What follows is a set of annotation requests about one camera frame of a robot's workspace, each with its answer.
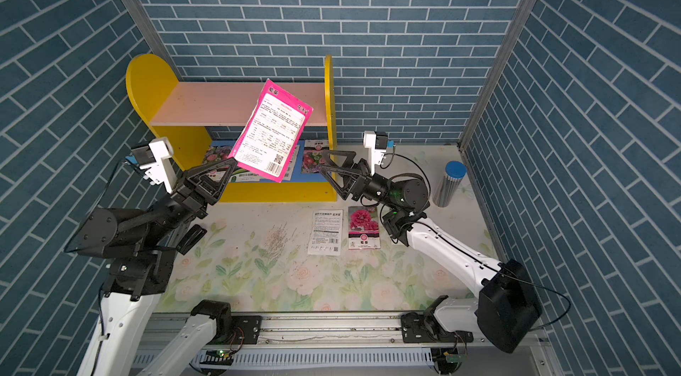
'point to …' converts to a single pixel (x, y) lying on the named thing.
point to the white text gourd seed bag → (325, 236)
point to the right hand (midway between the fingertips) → (328, 170)
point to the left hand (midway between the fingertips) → (246, 170)
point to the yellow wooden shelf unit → (198, 124)
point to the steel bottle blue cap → (455, 171)
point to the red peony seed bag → (363, 228)
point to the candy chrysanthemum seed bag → (215, 153)
